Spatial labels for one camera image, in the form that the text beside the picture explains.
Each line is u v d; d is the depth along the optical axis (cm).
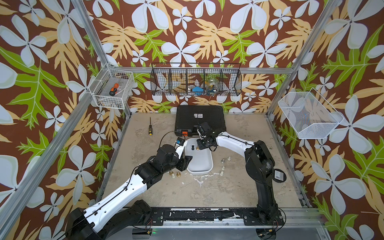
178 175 88
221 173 87
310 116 81
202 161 93
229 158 93
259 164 54
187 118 112
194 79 98
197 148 86
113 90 80
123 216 61
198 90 94
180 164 65
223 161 93
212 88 96
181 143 64
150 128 110
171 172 86
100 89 81
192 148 99
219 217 75
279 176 86
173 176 86
